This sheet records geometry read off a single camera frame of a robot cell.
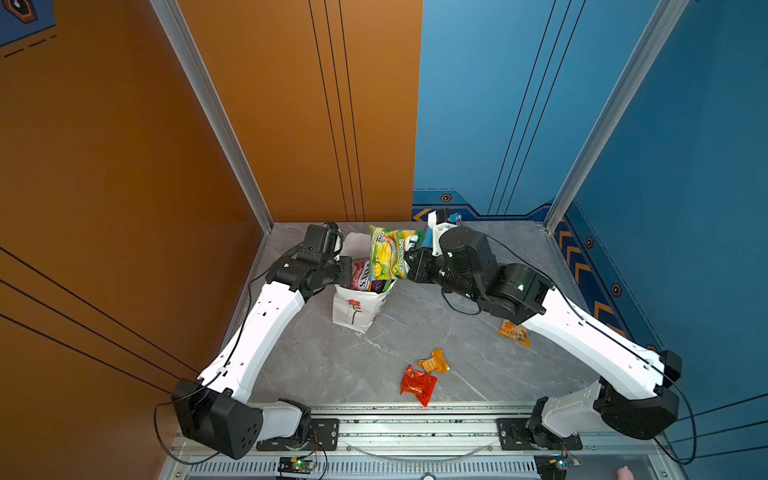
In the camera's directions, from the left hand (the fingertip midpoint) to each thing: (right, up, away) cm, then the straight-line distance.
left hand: (345, 263), depth 78 cm
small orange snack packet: (+25, -28, +5) cm, 38 cm away
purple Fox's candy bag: (+8, -6, +3) cm, 11 cm away
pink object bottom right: (+65, -47, -11) cm, 81 cm away
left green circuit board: (-11, -48, -7) cm, 50 cm away
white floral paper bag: (+2, -12, +1) cm, 12 cm away
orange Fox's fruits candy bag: (+4, -3, +3) cm, 5 cm away
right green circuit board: (+51, -48, -8) cm, 71 cm away
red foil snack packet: (+20, -32, +1) cm, 38 cm away
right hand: (+14, +2, -15) cm, 21 cm away
